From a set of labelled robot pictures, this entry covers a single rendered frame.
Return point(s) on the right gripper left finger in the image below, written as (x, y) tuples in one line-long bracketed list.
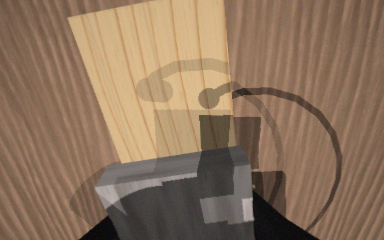
[(104, 230)]

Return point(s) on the light wooden plank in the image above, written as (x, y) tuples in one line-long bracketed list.
[(160, 72)]

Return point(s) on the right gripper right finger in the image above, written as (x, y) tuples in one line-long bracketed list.
[(270, 224)]

